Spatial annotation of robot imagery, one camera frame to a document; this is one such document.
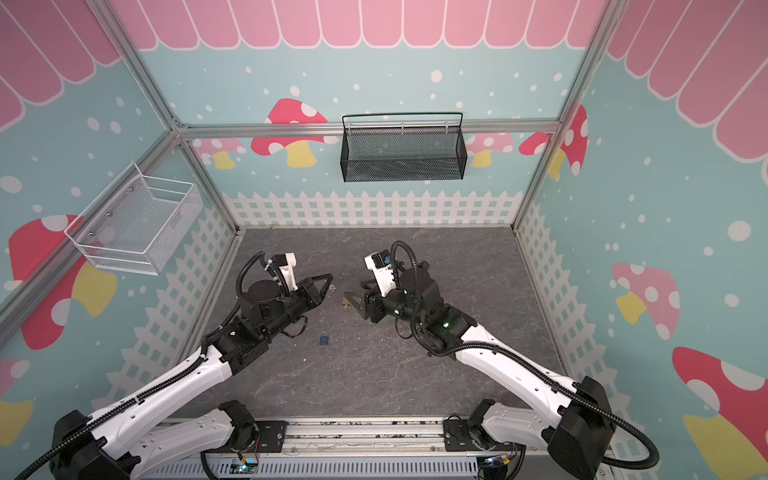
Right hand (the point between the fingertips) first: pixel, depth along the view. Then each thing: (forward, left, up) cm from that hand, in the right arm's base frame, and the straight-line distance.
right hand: (352, 290), depth 68 cm
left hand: (+4, +5, -3) cm, 7 cm away
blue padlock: (0, +12, -28) cm, 31 cm away
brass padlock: (+12, +6, -27) cm, 31 cm away
